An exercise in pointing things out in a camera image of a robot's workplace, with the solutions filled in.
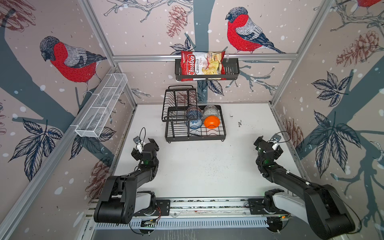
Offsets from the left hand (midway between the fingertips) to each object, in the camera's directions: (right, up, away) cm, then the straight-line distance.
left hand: (141, 143), depth 87 cm
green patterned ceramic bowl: (+43, +20, +21) cm, 52 cm away
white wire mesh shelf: (-19, +22, -9) cm, 30 cm away
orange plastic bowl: (+44, +12, +17) cm, 48 cm away
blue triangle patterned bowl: (+30, +18, +22) cm, 42 cm away
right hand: (+74, +1, -2) cm, 74 cm away
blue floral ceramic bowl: (+31, +10, +18) cm, 37 cm away
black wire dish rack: (+17, +31, +36) cm, 50 cm away
